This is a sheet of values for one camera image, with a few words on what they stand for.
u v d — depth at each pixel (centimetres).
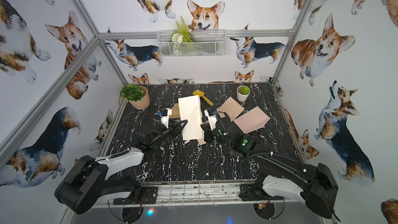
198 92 116
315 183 40
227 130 53
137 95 95
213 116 64
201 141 90
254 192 66
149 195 73
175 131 72
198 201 73
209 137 65
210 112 63
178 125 74
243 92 103
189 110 79
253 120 105
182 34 82
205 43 92
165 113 71
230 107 106
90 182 42
